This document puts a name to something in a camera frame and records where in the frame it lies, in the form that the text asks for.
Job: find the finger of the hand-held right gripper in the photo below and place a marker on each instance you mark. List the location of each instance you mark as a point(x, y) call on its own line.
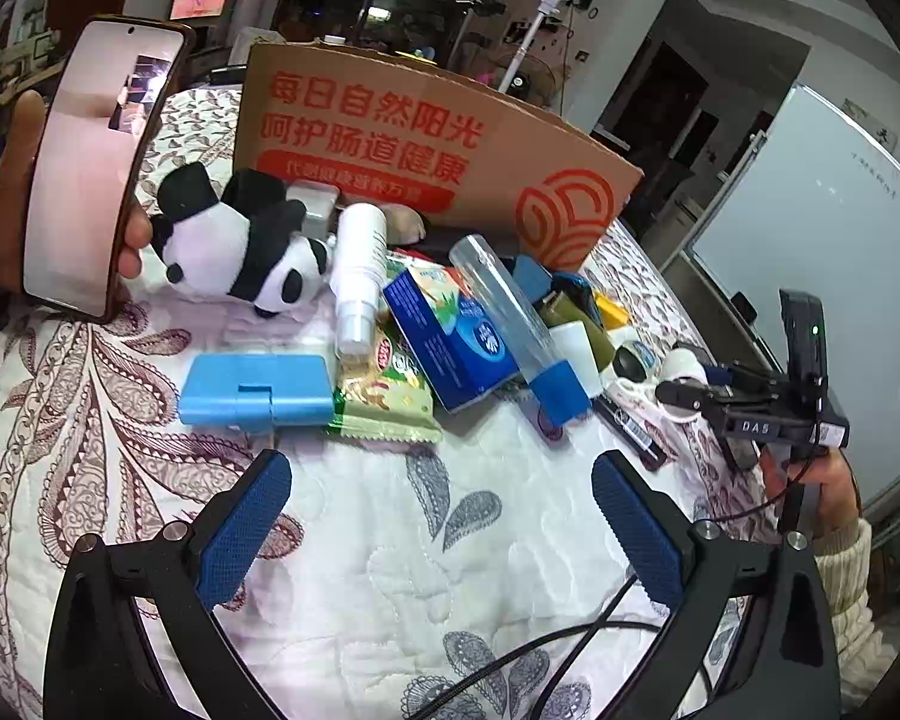
point(682, 394)

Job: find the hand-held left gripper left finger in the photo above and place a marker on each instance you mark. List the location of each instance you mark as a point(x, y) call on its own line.
point(244, 532)

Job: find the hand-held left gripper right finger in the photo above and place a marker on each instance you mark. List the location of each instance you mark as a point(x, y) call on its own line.
point(637, 532)

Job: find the blue plastic case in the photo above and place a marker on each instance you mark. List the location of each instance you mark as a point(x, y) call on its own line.
point(247, 390)

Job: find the green snack packet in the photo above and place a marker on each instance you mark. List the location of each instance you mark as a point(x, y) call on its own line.
point(379, 397)

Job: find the clear bottle blue cap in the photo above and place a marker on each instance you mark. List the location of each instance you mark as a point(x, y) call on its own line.
point(510, 300)

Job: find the blue carton box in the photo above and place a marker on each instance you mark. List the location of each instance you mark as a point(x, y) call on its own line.
point(450, 337)

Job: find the panda plush toy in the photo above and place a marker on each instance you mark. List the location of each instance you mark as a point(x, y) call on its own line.
point(217, 240)

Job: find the white spray bottle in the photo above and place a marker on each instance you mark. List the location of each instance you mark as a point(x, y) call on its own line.
point(360, 262)

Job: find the brown cardboard box red print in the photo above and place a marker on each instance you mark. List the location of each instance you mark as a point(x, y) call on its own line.
point(390, 127)

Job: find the person's right forearm cream sleeve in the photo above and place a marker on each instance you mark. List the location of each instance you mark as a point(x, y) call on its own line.
point(851, 600)

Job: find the person's right hand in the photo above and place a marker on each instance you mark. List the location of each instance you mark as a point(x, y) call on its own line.
point(840, 487)

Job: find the white tape roll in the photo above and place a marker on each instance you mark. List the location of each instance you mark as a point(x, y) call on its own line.
point(682, 367)

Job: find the black round lid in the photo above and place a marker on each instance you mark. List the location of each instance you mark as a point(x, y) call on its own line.
point(630, 364)

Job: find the black marker pen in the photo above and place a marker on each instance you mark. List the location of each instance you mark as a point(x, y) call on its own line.
point(634, 431)

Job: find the green roll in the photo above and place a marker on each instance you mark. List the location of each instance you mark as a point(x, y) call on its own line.
point(604, 345)

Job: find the white plastic block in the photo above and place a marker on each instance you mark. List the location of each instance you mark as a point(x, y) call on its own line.
point(576, 360)

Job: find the blue toy car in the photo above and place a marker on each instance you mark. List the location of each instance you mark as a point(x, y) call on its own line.
point(576, 291)

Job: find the blue remote control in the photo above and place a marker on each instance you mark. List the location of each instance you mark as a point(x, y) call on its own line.
point(532, 279)

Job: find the pale seashell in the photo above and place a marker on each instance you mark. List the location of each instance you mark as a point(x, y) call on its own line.
point(409, 223)

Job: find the white charger block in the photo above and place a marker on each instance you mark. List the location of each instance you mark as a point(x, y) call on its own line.
point(316, 211)

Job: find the smartphone with lit screen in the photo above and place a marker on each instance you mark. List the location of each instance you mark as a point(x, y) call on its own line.
point(90, 165)

